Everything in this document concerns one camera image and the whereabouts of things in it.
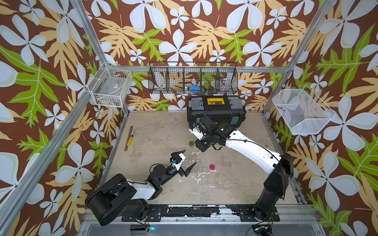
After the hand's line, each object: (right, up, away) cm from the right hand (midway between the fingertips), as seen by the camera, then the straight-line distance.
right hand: (197, 143), depth 81 cm
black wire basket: (-3, +42, +17) cm, 46 cm away
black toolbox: (+19, +21, +18) cm, 34 cm away
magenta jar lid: (+10, -16, +10) cm, 21 cm away
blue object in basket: (-1, +34, +13) cm, 36 cm away
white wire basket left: (-52, +34, +5) cm, 62 cm away
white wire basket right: (+61, +18, +3) cm, 63 cm away
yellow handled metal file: (-47, +1, +23) cm, 52 cm away
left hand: (-5, -6, -3) cm, 8 cm away
